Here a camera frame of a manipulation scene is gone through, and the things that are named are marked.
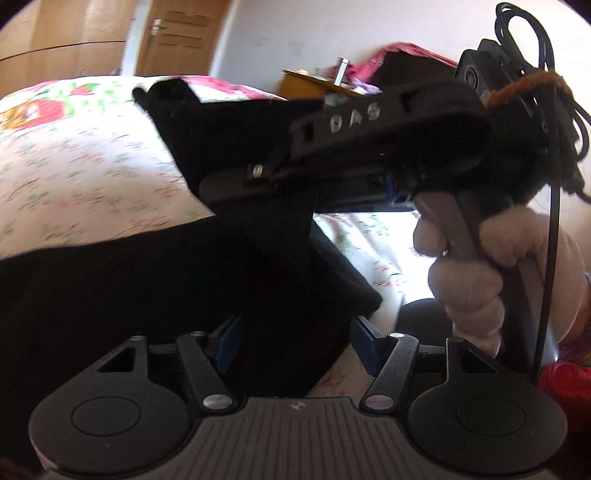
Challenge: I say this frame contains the wooden door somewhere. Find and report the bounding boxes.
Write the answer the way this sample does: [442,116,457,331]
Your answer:
[134,0,232,78]

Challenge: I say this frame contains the black pants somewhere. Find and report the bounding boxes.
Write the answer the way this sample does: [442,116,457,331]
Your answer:
[0,78,384,467]

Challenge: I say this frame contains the wooden nightstand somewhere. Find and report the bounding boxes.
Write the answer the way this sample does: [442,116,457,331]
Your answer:
[279,68,372,101]

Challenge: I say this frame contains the red clothing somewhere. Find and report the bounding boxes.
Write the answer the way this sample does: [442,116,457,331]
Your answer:
[539,359,591,437]

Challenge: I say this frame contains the floral printed blanket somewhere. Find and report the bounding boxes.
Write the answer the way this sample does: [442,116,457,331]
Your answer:
[0,75,437,324]

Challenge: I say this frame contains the person's right hand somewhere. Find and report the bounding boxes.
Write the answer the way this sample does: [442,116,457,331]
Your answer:
[412,205,591,358]

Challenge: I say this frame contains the wooden wardrobe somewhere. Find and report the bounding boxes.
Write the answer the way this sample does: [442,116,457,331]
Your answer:
[0,0,141,99]

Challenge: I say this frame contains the pink cloth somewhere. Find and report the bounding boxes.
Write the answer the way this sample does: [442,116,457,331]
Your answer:
[350,41,462,88]

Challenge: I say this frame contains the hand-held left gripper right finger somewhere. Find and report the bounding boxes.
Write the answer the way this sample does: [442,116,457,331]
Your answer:
[352,316,499,414]

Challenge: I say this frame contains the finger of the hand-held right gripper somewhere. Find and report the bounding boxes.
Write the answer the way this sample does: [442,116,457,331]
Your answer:
[198,85,416,209]

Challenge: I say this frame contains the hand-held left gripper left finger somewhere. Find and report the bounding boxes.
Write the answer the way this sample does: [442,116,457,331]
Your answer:
[95,315,243,414]

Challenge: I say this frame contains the orange woolly cord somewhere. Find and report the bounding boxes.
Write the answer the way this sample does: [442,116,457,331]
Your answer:
[480,71,574,108]

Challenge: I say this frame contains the black cable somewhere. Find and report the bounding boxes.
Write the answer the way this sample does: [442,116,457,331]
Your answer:
[494,2,591,385]

